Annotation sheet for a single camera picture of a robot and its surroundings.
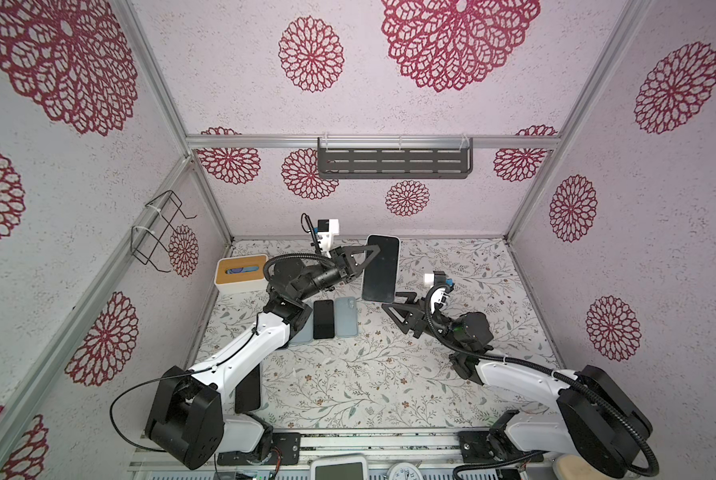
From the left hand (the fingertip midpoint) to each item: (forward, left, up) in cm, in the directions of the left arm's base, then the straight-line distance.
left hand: (379, 254), depth 64 cm
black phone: (+6, +16, -39) cm, 42 cm away
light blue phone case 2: (+1, +21, -39) cm, 44 cm away
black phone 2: (-17, +35, -37) cm, 53 cm away
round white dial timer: (-35, -6, -35) cm, 50 cm away
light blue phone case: (+8, +8, -40) cm, 42 cm away
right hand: (-7, -2, -7) cm, 10 cm away
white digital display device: (-34, +9, -35) cm, 50 cm away
